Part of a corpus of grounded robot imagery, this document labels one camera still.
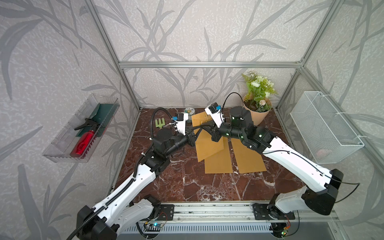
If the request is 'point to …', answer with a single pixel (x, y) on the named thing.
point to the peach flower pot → (258, 106)
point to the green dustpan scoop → (101, 115)
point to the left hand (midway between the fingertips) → (203, 128)
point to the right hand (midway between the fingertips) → (201, 125)
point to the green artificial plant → (258, 88)
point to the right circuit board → (285, 231)
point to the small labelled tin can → (190, 111)
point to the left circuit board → (154, 227)
